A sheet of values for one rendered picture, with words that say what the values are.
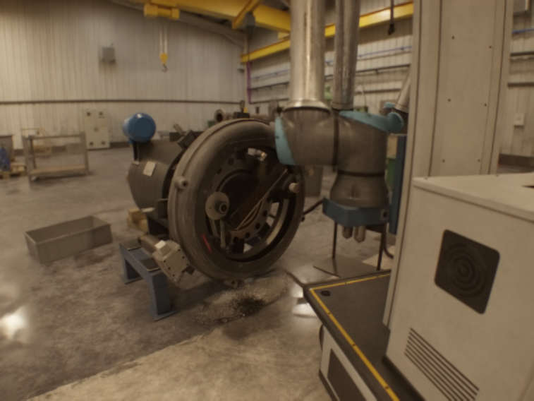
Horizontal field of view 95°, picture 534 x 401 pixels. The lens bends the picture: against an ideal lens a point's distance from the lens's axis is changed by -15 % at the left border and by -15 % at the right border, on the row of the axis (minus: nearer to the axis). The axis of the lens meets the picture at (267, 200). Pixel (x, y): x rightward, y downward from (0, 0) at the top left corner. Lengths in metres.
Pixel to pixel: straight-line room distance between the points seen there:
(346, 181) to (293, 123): 0.23
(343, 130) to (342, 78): 0.33
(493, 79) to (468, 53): 0.13
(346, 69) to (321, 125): 0.34
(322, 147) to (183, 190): 0.54
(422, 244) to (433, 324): 0.18
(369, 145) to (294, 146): 0.22
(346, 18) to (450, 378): 1.06
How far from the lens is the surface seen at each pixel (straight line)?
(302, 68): 0.91
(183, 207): 1.10
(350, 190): 0.86
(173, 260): 1.17
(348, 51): 1.12
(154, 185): 1.54
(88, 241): 2.68
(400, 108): 1.34
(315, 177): 4.01
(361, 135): 0.85
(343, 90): 1.15
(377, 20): 13.52
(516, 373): 0.63
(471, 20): 1.00
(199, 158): 1.10
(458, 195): 0.61
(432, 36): 0.87
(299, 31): 0.97
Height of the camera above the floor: 0.94
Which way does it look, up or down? 14 degrees down
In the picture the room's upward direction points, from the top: straight up
